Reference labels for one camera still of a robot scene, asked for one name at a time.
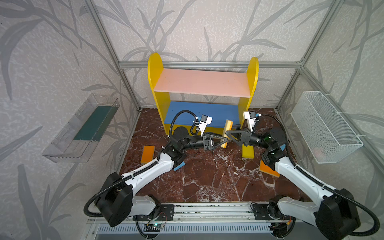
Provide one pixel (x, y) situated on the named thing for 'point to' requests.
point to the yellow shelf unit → (202, 100)
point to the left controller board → (155, 227)
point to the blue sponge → (182, 164)
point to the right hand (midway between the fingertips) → (226, 128)
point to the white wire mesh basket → (328, 139)
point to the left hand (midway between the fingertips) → (226, 139)
